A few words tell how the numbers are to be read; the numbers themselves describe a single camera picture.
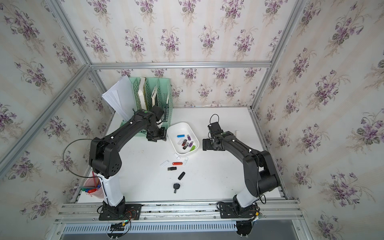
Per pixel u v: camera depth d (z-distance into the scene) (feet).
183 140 3.30
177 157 3.04
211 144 2.58
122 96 3.14
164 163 2.97
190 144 3.22
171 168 2.89
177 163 2.98
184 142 3.23
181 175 2.81
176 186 2.57
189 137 3.32
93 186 2.46
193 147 3.16
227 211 2.39
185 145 3.21
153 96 3.23
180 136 3.32
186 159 2.98
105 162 1.61
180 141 3.25
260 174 1.49
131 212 2.36
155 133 2.50
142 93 3.05
